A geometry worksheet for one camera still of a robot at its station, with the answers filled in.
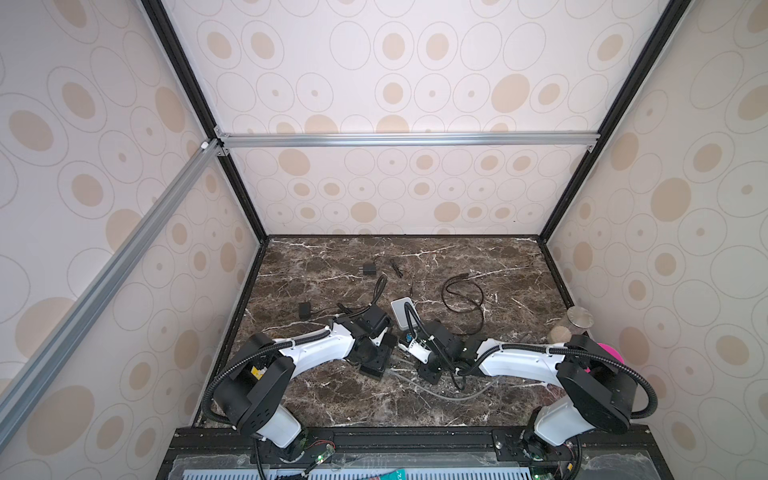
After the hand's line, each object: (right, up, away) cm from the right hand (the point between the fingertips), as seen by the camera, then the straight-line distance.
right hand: (419, 363), depth 87 cm
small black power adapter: (-16, +27, +22) cm, 39 cm away
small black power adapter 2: (-37, +14, +10) cm, 40 cm away
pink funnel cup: (+54, +4, -4) cm, 54 cm away
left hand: (-10, +2, -1) cm, 10 cm away
